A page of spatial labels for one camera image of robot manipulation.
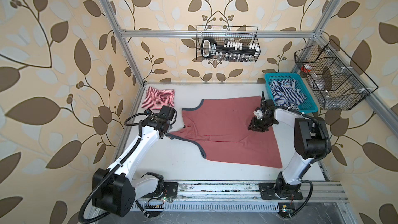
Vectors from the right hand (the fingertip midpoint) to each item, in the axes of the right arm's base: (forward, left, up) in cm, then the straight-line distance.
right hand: (252, 130), depth 95 cm
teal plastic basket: (+12, -38, +6) cm, 41 cm away
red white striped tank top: (+27, +64, +1) cm, 70 cm away
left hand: (-4, +52, +13) cm, 53 cm away
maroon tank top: (+4, +19, -2) cm, 19 cm away
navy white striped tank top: (+27, -29, +3) cm, 40 cm away
